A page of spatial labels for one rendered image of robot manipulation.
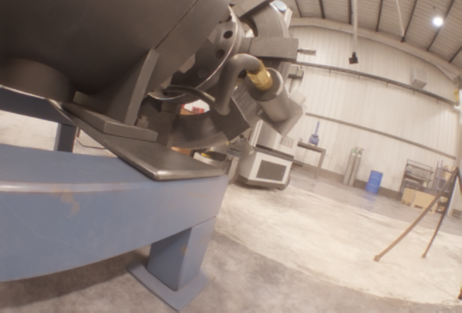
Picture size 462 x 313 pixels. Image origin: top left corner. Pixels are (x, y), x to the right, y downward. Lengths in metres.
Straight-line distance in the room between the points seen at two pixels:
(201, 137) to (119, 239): 0.50
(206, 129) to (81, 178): 0.52
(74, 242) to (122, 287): 0.24
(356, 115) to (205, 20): 9.04
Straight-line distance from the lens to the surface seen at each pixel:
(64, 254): 0.17
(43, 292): 0.39
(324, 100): 9.38
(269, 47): 0.62
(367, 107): 9.45
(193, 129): 0.65
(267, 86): 0.36
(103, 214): 0.16
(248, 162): 1.38
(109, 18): 0.32
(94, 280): 0.40
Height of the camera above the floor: 0.31
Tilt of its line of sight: level
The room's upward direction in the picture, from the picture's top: 17 degrees clockwise
